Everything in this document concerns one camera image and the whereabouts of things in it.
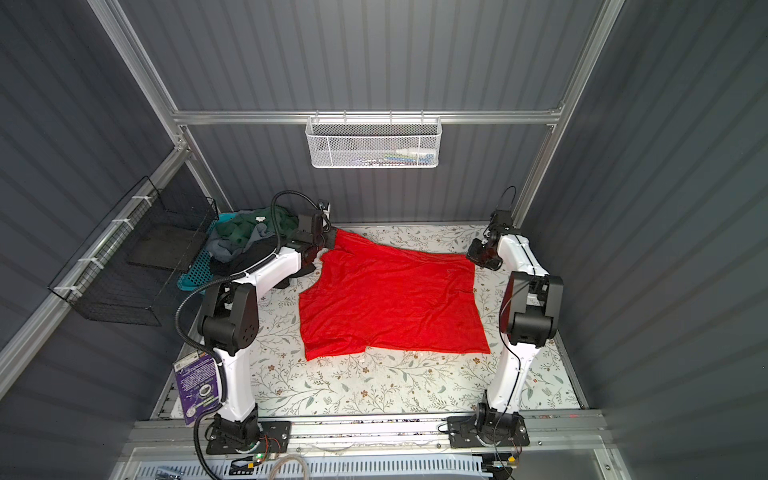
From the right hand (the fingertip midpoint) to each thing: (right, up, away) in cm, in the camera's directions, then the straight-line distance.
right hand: (476, 258), depth 99 cm
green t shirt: (-78, +10, -3) cm, 79 cm away
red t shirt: (-36, -13, +1) cm, 38 cm away
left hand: (-50, +10, 0) cm, 51 cm away
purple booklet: (-82, -33, -18) cm, 90 cm away
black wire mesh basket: (-93, -2, -27) cm, 97 cm away
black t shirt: (-73, +1, -3) cm, 74 cm away
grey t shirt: (-81, +3, -7) cm, 81 cm away
